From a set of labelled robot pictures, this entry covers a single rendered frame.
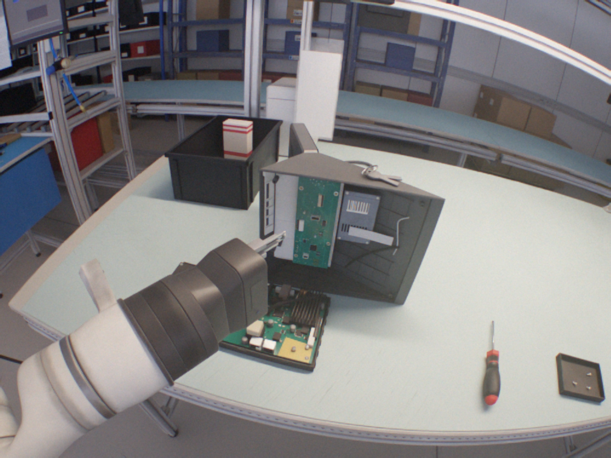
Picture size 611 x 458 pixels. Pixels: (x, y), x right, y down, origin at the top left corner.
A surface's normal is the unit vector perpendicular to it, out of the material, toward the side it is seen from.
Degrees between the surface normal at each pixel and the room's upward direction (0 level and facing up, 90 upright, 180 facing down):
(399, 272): 90
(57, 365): 12
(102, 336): 6
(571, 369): 0
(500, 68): 90
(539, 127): 90
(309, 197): 90
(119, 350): 33
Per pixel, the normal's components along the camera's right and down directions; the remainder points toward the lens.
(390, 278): -0.55, 0.47
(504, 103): -0.18, 0.58
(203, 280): 0.21, -0.86
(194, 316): 0.54, -0.30
